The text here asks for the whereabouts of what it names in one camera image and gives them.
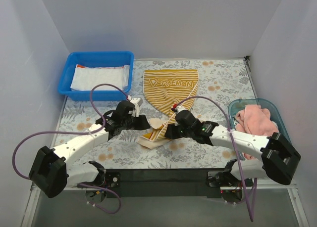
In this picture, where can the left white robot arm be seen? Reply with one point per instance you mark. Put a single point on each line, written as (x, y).
(53, 170)

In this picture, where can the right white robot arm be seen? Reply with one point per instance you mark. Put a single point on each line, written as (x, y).
(274, 156)

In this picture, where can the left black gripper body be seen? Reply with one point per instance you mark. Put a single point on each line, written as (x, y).
(138, 121)

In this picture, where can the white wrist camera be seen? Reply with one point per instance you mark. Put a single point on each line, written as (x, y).
(176, 109)
(137, 103)

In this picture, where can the aluminium frame rail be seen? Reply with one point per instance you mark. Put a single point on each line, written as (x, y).
(167, 198)

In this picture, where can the orange cartoon towel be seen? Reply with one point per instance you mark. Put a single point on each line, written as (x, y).
(82, 66)

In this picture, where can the blue plastic bin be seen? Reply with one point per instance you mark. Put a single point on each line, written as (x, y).
(93, 59)

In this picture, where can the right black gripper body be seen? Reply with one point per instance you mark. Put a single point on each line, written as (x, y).
(175, 131)

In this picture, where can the yellow striped towel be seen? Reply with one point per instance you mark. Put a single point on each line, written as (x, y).
(162, 89)

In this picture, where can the teal laundry basket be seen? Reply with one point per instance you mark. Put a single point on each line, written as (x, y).
(239, 104)

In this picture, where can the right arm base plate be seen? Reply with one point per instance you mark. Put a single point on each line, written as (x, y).
(223, 179)

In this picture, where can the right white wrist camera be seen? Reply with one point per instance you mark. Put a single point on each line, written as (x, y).
(176, 109)

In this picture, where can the white towel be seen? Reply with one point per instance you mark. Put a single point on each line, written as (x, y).
(85, 79)

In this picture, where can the pink towel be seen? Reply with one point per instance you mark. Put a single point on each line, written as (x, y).
(256, 121)

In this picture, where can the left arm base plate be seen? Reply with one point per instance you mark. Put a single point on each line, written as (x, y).
(111, 179)

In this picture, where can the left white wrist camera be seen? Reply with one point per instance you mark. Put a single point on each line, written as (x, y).
(137, 103)

